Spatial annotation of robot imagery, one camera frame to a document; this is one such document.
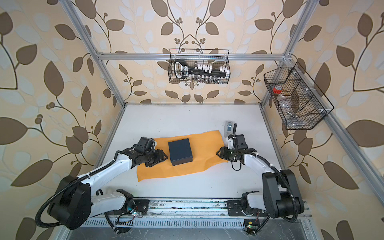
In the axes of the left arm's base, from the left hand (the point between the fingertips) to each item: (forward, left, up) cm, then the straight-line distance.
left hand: (166, 157), depth 85 cm
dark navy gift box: (+4, -8, 0) cm, 9 cm away
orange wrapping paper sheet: (+11, -23, -6) cm, 26 cm away
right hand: (+4, -32, -3) cm, 32 cm away
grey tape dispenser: (+24, -39, -3) cm, 46 cm away
